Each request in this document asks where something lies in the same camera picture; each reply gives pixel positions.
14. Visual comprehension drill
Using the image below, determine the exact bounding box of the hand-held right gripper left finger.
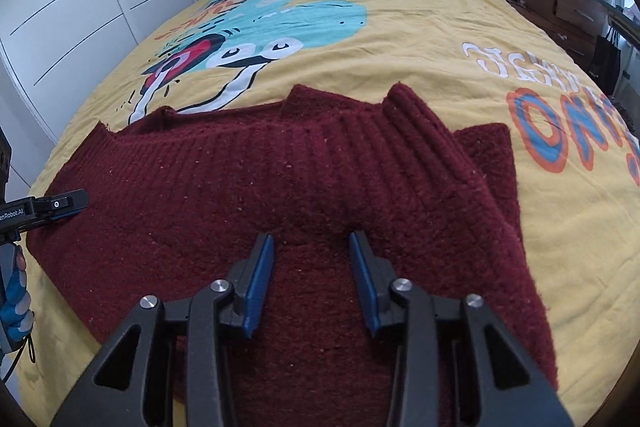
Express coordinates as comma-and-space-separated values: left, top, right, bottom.
50, 232, 276, 427

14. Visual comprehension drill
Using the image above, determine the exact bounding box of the black bag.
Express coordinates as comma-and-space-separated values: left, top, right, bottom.
590, 34, 621, 95

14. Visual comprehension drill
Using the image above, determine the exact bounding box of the yellow printed bedspread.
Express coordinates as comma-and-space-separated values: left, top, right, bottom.
15, 0, 640, 408

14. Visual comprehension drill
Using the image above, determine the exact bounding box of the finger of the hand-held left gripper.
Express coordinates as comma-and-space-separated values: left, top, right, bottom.
31, 189, 90, 223

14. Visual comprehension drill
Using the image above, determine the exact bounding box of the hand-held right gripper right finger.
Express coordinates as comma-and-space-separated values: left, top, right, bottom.
348, 231, 576, 427

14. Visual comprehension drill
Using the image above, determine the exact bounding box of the person's left hand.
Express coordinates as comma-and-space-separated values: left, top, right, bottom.
0, 249, 35, 343

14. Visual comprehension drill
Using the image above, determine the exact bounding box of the black cord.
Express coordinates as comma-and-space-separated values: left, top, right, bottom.
0, 329, 37, 383

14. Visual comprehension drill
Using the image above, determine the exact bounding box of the maroon knit sweater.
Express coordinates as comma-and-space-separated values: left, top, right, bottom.
27, 82, 558, 427

